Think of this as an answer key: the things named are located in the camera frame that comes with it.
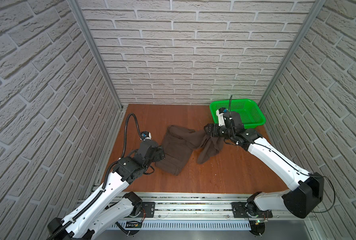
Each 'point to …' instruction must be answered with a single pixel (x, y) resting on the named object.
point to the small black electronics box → (133, 224)
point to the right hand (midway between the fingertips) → (211, 126)
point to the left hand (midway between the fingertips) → (157, 147)
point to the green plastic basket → (251, 113)
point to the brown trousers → (179, 144)
